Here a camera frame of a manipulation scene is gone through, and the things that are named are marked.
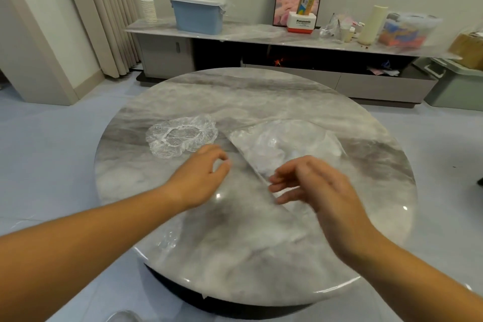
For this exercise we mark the person's left hand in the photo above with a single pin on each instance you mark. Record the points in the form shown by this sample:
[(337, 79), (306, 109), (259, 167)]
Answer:
[(195, 178)]

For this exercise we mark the person's right hand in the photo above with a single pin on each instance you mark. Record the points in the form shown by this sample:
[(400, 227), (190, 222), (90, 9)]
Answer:
[(332, 205)]

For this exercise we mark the pile of clear plastic caps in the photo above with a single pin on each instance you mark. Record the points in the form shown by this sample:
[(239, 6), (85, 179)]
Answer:
[(177, 137)]

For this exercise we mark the clear plastic bag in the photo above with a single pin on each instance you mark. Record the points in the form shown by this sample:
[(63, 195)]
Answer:
[(332, 144)]

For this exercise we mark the person's right forearm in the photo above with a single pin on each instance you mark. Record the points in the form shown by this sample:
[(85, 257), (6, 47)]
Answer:
[(426, 288)]

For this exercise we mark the person's left forearm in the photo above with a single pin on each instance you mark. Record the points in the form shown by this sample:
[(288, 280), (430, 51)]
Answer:
[(72, 254)]

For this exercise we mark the blue storage box white lid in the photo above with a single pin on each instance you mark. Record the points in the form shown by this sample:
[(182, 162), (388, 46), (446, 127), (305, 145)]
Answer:
[(198, 14)]

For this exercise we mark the green storage bin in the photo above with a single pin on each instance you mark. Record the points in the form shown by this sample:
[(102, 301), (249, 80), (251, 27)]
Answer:
[(456, 85)]

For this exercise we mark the long grey low cabinet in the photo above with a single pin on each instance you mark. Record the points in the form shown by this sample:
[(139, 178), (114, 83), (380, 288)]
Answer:
[(162, 55)]

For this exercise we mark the black table base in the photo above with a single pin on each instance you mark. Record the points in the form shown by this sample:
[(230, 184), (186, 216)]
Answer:
[(226, 304)]

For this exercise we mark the small white cup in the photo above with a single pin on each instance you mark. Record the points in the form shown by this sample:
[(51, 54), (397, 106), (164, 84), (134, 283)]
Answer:
[(346, 34)]

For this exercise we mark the crumpled clear wrapper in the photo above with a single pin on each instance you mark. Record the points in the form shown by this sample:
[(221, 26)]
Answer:
[(330, 27)]

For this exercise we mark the stack of paper cups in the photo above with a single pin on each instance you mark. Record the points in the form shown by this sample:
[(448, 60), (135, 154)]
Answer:
[(148, 5)]

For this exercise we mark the cream paper roll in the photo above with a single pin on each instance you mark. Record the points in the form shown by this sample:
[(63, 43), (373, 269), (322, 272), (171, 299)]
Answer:
[(373, 25)]

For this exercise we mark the red and white box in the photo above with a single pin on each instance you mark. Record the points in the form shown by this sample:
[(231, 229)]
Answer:
[(302, 23)]

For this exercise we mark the clear container colourful contents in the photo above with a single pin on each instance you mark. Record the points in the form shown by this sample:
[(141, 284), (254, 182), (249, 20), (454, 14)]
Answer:
[(409, 33)]

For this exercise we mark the beige curtain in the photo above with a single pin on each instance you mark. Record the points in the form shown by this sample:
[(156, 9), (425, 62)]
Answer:
[(98, 16)]

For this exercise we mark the colourful standing card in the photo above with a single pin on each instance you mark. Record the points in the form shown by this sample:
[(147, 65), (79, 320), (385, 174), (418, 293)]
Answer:
[(306, 2)]

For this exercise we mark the brown cardboard box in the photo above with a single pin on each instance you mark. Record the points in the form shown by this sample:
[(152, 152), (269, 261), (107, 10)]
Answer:
[(468, 52)]

